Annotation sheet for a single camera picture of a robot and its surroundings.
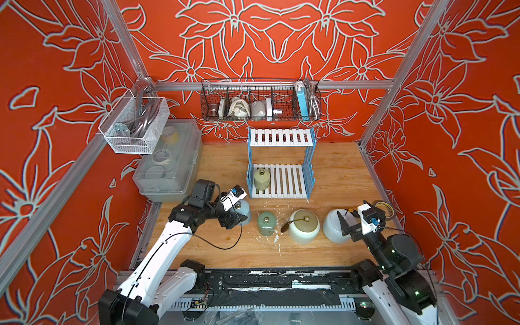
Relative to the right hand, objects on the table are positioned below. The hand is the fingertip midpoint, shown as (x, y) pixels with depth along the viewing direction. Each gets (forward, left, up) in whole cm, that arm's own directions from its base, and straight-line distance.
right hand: (349, 205), depth 66 cm
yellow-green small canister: (+21, +30, -15) cm, 39 cm away
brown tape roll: (+15, -27, -24) cm, 39 cm away
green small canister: (+1, +27, -16) cm, 32 cm away
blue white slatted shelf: (+38, +20, -23) cm, 49 cm away
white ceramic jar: (-1, +2, -16) cm, 16 cm away
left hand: (+4, +38, -8) cm, 39 cm away
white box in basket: (+44, +27, +8) cm, 52 cm away
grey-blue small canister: (+2, +37, -6) cm, 37 cm away
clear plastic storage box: (+19, +71, -9) cm, 74 cm away
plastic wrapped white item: (+44, +31, +7) cm, 54 cm away
